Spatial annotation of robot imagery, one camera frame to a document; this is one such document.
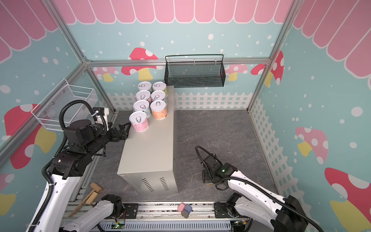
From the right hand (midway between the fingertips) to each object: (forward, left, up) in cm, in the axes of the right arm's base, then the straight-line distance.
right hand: (207, 176), depth 81 cm
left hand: (+12, +41, +31) cm, 53 cm away
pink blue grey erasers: (-16, +12, -4) cm, 20 cm away
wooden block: (-11, +64, -3) cm, 65 cm away
